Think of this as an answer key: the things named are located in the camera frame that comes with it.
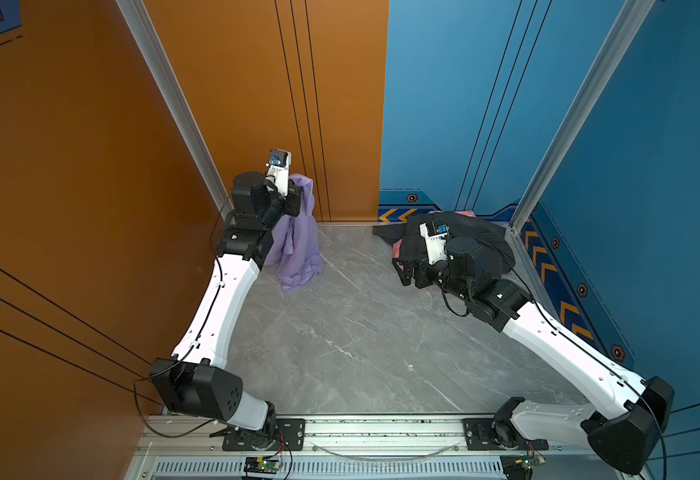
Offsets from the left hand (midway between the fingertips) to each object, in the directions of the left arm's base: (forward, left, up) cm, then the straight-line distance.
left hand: (291, 174), depth 71 cm
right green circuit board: (-53, -57, -42) cm, 88 cm away
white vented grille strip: (-54, -27, -43) cm, 74 cm away
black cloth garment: (+15, -65, -37) cm, 76 cm away
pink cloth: (+9, -30, -37) cm, 48 cm away
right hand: (-14, -28, -14) cm, 34 cm away
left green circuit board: (-54, +6, -45) cm, 70 cm away
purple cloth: (-2, +3, -25) cm, 25 cm away
